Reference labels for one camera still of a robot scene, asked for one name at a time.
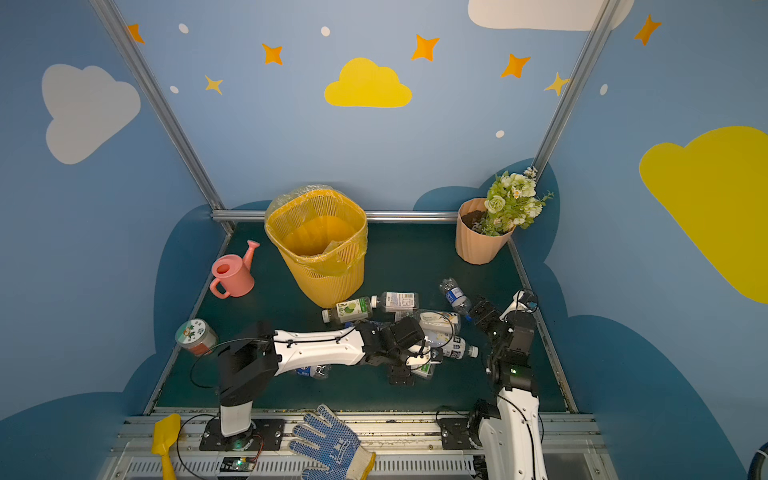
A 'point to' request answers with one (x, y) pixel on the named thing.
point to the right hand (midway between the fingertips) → (492, 301)
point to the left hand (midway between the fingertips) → (417, 358)
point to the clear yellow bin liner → (318, 226)
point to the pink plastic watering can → (232, 274)
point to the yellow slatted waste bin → (326, 292)
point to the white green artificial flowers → (510, 201)
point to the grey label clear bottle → (396, 301)
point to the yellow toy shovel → (164, 436)
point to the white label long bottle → (456, 348)
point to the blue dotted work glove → (340, 449)
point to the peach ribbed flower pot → (473, 246)
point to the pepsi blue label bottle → (319, 371)
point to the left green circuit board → (237, 464)
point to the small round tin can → (196, 336)
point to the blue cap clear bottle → (459, 301)
